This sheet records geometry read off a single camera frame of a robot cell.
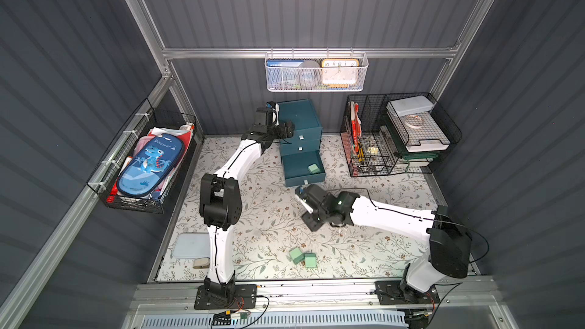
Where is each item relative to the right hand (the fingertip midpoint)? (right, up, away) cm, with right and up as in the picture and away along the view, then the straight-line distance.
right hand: (312, 212), depth 82 cm
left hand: (-8, +33, +12) cm, 36 cm away
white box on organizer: (+53, +46, +22) cm, 74 cm away
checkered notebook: (+47, +31, +12) cm, 57 cm away
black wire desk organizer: (+37, +31, +17) cm, 51 cm away
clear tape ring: (+45, +37, +17) cm, 61 cm away
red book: (+25, +35, +34) cm, 55 cm away
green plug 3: (-1, -16, -2) cm, 17 cm away
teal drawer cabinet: (-3, +20, +27) cm, 33 cm away
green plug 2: (-6, -15, -2) cm, 16 cm away
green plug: (+2, +15, +22) cm, 27 cm away
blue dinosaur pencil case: (-48, +18, -18) cm, 55 cm away
